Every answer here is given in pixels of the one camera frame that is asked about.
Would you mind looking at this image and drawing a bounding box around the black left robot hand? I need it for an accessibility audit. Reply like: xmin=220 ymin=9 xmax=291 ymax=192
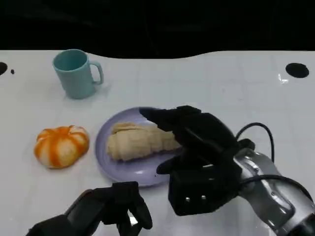
xmin=64 ymin=181 xmax=154 ymax=236

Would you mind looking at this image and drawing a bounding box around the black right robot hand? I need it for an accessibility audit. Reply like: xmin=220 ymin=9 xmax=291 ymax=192
xmin=139 ymin=105 xmax=241 ymax=175

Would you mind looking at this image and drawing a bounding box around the beige towel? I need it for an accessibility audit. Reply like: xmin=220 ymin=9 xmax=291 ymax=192
xmin=105 ymin=122 xmax=183 ymax=163

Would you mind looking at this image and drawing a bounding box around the lilac plate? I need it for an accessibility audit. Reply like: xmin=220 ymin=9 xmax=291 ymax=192
xmin=94 ymin=106 xmax=188 ymax=188

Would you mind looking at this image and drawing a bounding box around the orange and white bread roll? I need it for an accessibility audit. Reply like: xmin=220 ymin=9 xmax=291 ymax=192
xmin=33 ymin=125 xmax=90 ymax=169

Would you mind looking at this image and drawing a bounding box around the pale green mug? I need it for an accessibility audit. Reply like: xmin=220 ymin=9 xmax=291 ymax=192
xmin=52 ymin=49 xmax=104 ymax=100

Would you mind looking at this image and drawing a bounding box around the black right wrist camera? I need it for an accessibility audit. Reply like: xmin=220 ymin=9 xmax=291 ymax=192
xmin=168 ymin=165 xmax=244 ymax=217

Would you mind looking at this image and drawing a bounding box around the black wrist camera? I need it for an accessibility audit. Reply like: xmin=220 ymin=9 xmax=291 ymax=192
xmin=168 ymin=165 xmax=244 ymax=217
xmin=28 ymin=214 xmax=74 ymax=236

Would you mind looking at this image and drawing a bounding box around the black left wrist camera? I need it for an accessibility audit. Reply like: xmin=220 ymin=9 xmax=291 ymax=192
xmin=28 ymin=214 xmax=74 ymax=236

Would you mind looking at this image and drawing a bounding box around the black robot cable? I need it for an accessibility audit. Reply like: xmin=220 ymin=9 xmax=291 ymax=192
xmin=235 ymin=122 xmax=275 ymax=163
xmin=240 ymin=174 xmax=315 ymax=206

